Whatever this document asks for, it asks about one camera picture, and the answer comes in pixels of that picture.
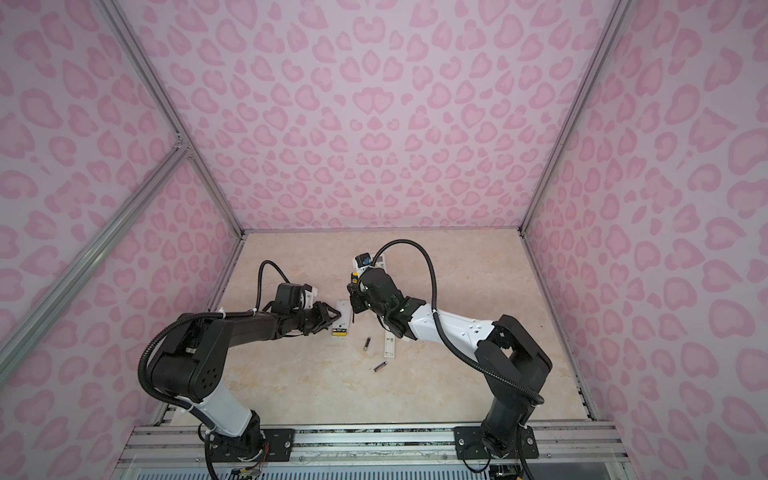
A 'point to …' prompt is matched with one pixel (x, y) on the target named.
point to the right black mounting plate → (469, 444)
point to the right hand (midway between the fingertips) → (352, 283)
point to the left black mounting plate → (261, 445)
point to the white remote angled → (341, 327)
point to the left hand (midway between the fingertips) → (340, 312)
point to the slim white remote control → (389, 345)
